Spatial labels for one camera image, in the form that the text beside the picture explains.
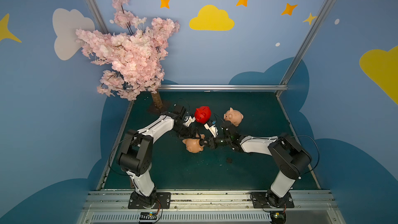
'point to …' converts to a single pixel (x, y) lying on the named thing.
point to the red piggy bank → (202, 114)
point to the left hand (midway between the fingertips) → (195, 135)
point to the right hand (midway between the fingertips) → (204, 140)
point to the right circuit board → (278, 216)
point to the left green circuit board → (147, 215)
